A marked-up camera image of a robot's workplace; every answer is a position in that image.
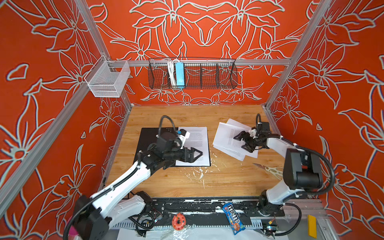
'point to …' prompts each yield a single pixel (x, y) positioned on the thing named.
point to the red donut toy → (178, 221)
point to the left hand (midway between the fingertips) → (196, 152)
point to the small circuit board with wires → (273, 226)
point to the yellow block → (312, 226)
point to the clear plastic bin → (107, 78)
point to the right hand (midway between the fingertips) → (236, 140)
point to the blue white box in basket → (180, 74)
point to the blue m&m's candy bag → (235, 221)
